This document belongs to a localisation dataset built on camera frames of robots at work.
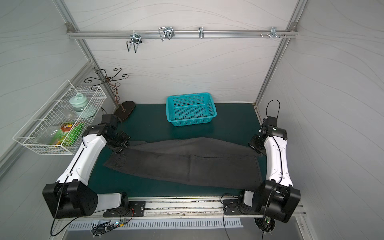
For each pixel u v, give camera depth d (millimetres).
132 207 732
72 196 391
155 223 702
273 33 765
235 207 734
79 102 659
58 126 657
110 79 927
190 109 1187
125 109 1145
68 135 572
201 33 783
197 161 883
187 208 749
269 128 545
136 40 785
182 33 797
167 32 764
